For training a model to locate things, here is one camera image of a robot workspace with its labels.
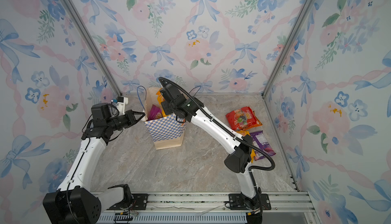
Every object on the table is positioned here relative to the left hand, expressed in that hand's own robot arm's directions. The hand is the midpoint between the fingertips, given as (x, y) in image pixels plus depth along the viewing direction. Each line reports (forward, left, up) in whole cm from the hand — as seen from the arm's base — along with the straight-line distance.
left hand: (145, 113), depth 76 cm
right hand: (+5, -12, +4) cm, 14 cm away
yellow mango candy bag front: (+11, -6, -1) cm, 12 cm away
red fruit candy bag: (+11, -55, -19) cm, 59 cm away
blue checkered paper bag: (-5, -10, -9) cm, 15 cm away
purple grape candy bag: (+9, -1, -11) cm, 14 cm away
